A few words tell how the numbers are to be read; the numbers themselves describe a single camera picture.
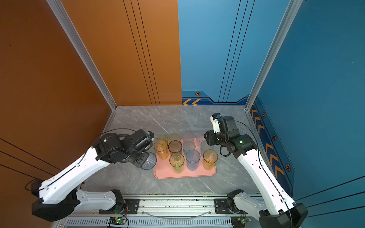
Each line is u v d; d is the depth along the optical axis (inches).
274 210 14.4
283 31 30.5
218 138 23.4
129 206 28.9
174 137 35.9
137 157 21.7
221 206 28.5
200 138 39.3
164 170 33.9
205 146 35.4
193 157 33.0
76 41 31.9
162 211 28.5
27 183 16.1
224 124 21.1
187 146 34.2
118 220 27.9
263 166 16.8
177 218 27.5
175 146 33.6
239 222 27.8
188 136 36.2
